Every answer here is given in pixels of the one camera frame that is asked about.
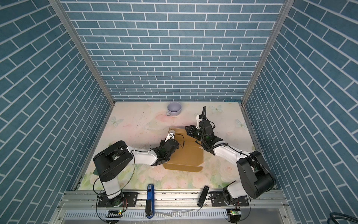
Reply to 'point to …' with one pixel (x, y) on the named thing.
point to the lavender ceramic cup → (174, 108)
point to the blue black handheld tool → (149, 203)
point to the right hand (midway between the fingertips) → (183, 126)
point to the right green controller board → (234, 213)
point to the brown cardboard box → (188, 157)
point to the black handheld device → (203, 197)
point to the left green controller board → (116, 214)
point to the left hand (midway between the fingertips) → (171, 139)
